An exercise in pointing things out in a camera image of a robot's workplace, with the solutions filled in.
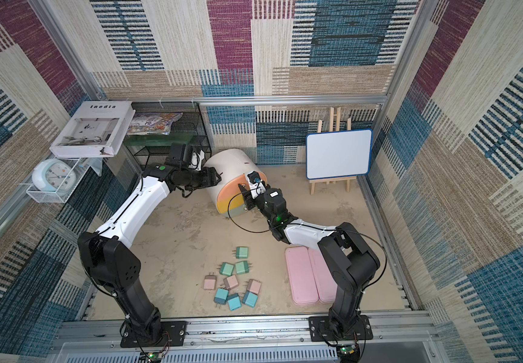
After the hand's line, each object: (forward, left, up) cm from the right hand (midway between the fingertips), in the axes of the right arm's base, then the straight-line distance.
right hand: (245, 179), depth 84 cm
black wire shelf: (+25, +22, +9) cm, 35 cm away
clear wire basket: (-3, +52, +12) cm, 54 cm away
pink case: (-29, -23, -22) cm, 43 cm away
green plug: (-19, +2, -21) cm, 28 cm away
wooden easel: (+14, -40, -17) cm, 46 cm away
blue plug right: (-35, -1, -23) cm, 42 cm away
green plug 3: (-25, +8, -21) cm, 34 cm away
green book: (+19, +36, +4) cm, 41 cm away
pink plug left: (-29, +13, -22) cm, 39 cm away
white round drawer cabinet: (+9, +5, -1) cm, 10 cm away
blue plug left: (-34, +9, -22) cm, 42 cm away
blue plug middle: (-36, +4, -22) cm, 43 cm away
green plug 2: (-25, +1, -21) cm, 32 cm away
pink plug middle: (-30, +5, -21) cm, 37 cm away
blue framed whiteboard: (+19, -40, -5) cm, 44 cm away
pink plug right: (-31, -3, -22) cm, 38 cm away
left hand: (+1, +12, 0) cm, 12 cm away
